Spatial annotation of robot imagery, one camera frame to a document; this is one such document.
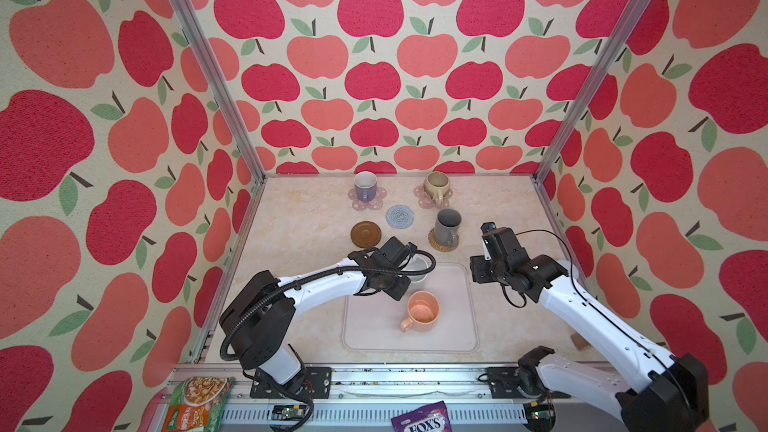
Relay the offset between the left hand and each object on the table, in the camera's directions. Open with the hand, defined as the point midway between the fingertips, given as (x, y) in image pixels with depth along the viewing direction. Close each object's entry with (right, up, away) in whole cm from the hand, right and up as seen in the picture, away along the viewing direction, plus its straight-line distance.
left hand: (408, 287), depth 84 cm
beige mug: (+12, +30, +23) cm, 40 cm away
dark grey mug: (+13, +17, +9) cm, 23 cm away
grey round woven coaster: (-1, +19, +23) cm, 30 cm away
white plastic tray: (-11, -9, -1) cm, 14 cm away
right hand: (+22, +8, -3) cm, 23 cm away
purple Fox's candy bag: (+4, -26, -16) cm, 31 cm away
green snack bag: (-52, -24, -14) cm, 59 cm away
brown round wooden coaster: (-13, +13, +19) cm, 27 cm away
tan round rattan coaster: (+10, +10, +17) cm, 22 cm away
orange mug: (+4, -7, 0) cm, 8 cm away
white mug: (+2, +8, -4) cm, 9 cm away
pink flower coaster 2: (+13, +25, +23) cm, 36 cm away
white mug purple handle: (-14, +32, +28) cm, 45 cm away
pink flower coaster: (-10, +24, +27) cm, 38 cm away
